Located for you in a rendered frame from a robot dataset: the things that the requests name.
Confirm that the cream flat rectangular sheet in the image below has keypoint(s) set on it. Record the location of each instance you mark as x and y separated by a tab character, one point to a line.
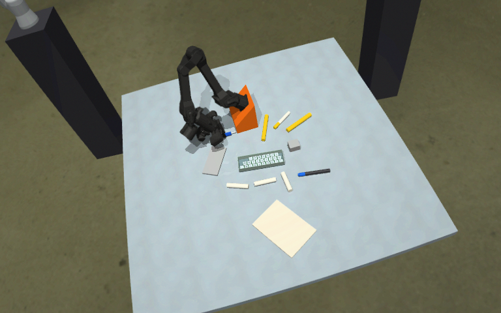
282	226

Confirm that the yellow cylinder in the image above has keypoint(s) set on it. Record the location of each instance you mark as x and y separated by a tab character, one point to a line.
298	122
264	127

